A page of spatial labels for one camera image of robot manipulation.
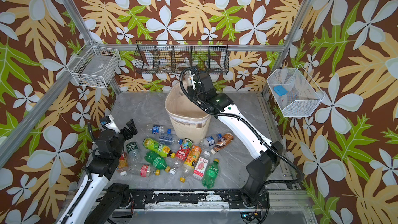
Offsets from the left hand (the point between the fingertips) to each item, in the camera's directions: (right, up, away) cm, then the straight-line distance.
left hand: (122, 121), depth 75 cm
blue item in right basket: (+84, +17, +11) cm, 86 cm away
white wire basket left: (-22, +30, +11) cm, 39 cm away
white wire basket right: (+91, +15, +9) cm, 93 cm away
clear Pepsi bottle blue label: (+13, -7, +19) cm, 24 cm away
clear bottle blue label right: (+44, -13, +13) cm, 48 cm away
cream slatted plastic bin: (+33, +1, -4) cm, 33 cm away
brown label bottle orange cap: (+51, -13, +13) cm, 55 cm away
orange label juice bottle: (+34, -21, +7) cm, 41 cm away
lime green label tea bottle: (+17, -16, +9) cm, 25 cm away
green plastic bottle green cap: (+45, -27, +6) cm, 53 cm away
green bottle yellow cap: (+16, -21, +6) cm, 27 cm away
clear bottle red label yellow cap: (+9, -25, +3) cm, 27 cm away
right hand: (+35, +18, -1) cm, 39 cm away
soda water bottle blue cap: (+20, -12, +15) cm, 28 cm away
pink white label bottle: (+39, -24, +6) cm, 46 cm away
